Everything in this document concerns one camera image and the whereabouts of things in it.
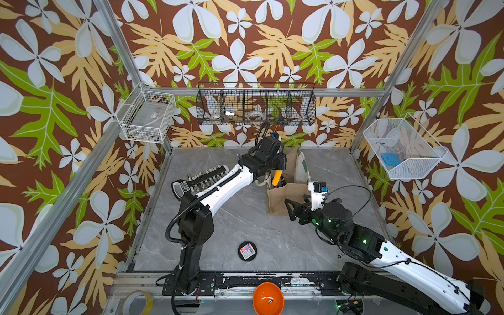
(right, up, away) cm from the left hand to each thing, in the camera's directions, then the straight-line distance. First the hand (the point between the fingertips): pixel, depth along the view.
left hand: (286, 156), depth 83 cm
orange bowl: (-9, -53, -12) cm, 55 cm away
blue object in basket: (+44, -1, -2) cm, 44 cm away
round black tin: (-17, -40, -2) cm, 43 cm away
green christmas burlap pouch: (+7, -12, +16) cm, 21 cm away
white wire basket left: (-61, +19, +4) cm, 64 cm away
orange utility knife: (-4, -9, -2) cm, 10 cm away
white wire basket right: (+51, +3, 0) cm, 51 cm away
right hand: (0, -16, -13) cm, 21 cm away
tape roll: (-52, -56, -13) cm, 78 cm away
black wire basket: (-13, +28, +15) cm, 34 cm away
